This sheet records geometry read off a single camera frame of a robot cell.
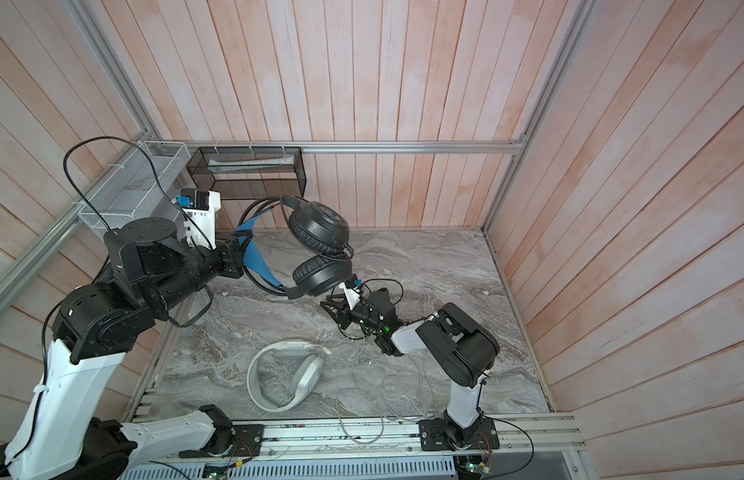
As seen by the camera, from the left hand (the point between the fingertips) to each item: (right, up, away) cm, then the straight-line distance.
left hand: (252, 242), depth 55 cm
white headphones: (+6, -34, +20) cm, 40 cm away
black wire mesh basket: (-14, +24, +36) cm, 45 cm away
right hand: (+10, -16, +30) cm, 35 cm away
